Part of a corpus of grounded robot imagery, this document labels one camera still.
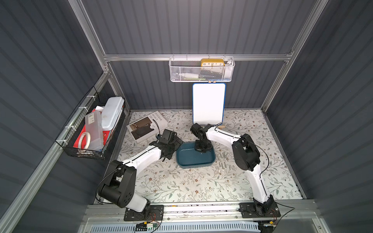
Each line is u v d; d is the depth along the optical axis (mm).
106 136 710
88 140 622
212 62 868
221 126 1014
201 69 895
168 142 698
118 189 433
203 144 885
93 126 681
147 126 1059
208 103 928
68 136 610
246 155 585
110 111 742
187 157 947
